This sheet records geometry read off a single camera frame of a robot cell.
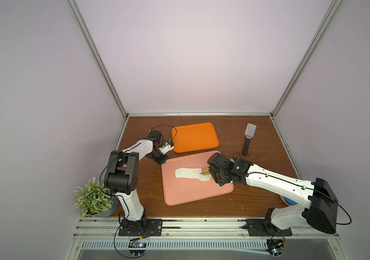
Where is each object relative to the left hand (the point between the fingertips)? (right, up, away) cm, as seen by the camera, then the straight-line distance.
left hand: (165, 160), depth 97 cm
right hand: (+24, 0, -18) cm, 30 cm away
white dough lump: (+17, -6, -8) cm, 19 cm away
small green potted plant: (-24, -10, -31) cm, 41 cm away
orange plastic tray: (+19, +13, +11) cm, 26 cm away
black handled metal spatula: (+57, +17, +13) cm, 61 cm away
